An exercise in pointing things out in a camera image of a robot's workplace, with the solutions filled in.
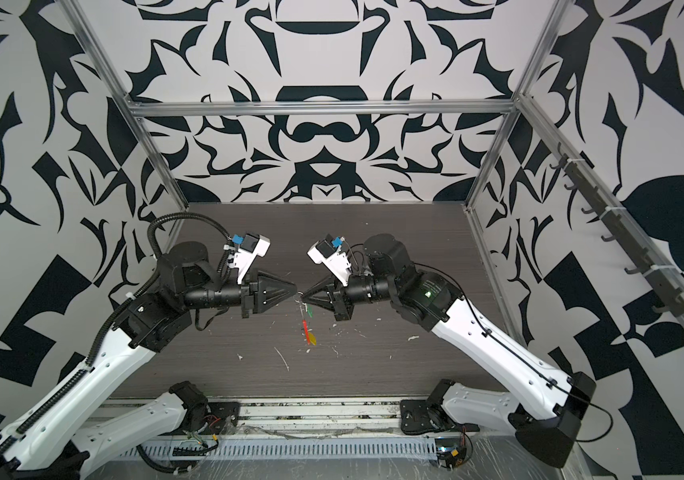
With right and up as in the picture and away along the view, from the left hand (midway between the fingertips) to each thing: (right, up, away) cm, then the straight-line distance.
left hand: (296, 284), depth 58 cm
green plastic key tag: (+2, -6, +1) cm, 6 cm away
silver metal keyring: (0, -2, +1) cm, 2 cm away
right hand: (+2, -3, 0) cm, 3 cm away
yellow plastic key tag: (0, -21, +30) cm, 37 cm away
